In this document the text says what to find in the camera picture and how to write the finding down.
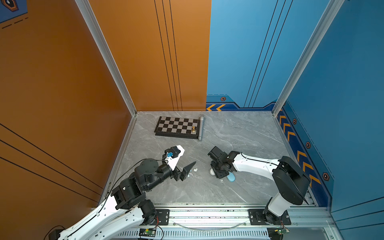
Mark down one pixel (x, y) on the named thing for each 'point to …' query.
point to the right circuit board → (276, 233)
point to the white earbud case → (211, 171)
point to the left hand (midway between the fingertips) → (188, 154)
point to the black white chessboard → (175, 127)
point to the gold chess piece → (193, 129)
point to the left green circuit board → (147, 232)
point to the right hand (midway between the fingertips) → (208, 170)
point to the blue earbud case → (231, 177)
